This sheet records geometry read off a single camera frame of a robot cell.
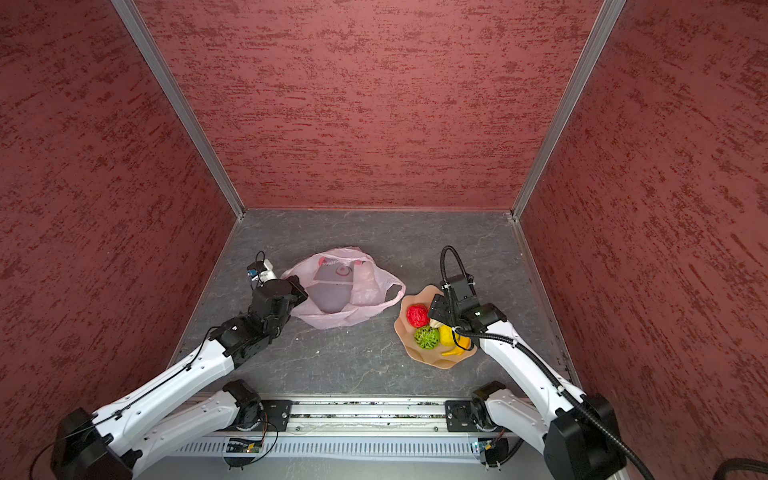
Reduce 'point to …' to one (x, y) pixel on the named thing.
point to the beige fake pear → (435, 323)
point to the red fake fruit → (417, 315)
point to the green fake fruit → (427, 337)
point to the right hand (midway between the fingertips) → (439, 316)
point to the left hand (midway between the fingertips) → (301, 282)
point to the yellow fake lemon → (446, 335)
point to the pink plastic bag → (341, 284)
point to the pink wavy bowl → (407, 330)
